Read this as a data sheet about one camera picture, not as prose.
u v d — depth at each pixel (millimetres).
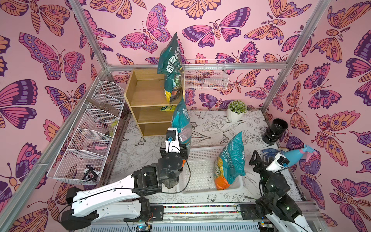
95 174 686
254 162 660
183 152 514
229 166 712
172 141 465
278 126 937
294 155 810
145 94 854
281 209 536
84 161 715
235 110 1006
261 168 640
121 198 427
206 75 950
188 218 730
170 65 647
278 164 596
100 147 759
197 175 868
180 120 574
